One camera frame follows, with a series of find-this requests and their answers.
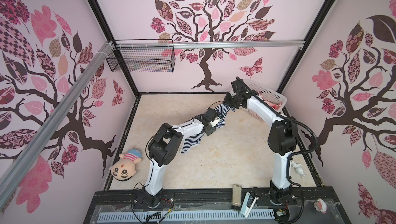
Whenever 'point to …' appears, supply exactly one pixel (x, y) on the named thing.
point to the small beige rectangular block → (236, 195)
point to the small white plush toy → (298, 169)
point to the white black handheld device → (248, 203)
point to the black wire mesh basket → (144, 60)
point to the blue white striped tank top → (190, 141)
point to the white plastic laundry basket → (275, 98)
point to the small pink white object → (320, 206)
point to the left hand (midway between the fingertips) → (208, 126)
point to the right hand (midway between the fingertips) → (225, 99)
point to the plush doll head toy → (125, 169)
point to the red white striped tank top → (275, 105)
